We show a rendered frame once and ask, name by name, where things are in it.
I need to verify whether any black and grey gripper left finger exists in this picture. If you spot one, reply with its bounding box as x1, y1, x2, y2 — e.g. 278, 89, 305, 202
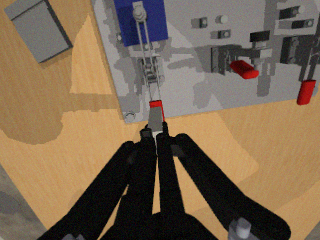
37, 107, 157, 240

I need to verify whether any grey metal fixture plate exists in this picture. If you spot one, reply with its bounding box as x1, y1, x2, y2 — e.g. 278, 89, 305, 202
91, 0, 320, 124

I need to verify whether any blue rectangular plate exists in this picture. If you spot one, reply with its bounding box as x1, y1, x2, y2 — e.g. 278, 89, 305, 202
114, 0, 168, 47

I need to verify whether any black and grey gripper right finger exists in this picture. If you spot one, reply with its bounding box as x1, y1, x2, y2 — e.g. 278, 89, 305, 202
154, 106, 291, 240

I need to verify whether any grey metal block with milled slot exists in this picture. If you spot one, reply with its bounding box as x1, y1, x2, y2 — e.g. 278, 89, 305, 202
3, 0, 74, 63

